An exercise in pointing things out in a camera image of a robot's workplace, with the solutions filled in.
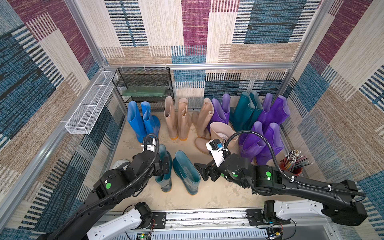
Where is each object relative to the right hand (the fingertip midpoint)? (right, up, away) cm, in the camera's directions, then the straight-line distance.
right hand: (205, 159), depth 64 cm
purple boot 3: (+34, +9, +9) cm, 36 cm away
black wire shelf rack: (-42, +43, +44) cm, 75 cm away
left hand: (-19, +1, +1) cm, 19 cm away
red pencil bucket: (+50, -10, +17) cm, 54 cm away
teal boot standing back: (+31, +20, +24) cm, 44 cm away
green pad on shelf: (-35, +36, +31) cm, 59 cm away
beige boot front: (-10, +16, +20) cm, 28 cm away
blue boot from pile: (-30, +15, +27) cm, 43 cm away
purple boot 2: (+37, +20, +23) cm, 48 cm away
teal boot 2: (-16, -8, -3) cm, 18 cm away
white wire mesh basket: (-72, +17, +28) cm, 79 cm away
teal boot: (+24, +21, +29) cm, 43 cm away
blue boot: (-36, +18, +17) cm, 44 cm away
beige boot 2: (0, +19, +37) cm, 42 cm away
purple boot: (+16, +28, +34) cm, 47 cm away
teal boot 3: (-8, -11, +13) cm, 18 cm away
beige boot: (-18, +20, +20) cm, 33 cm away
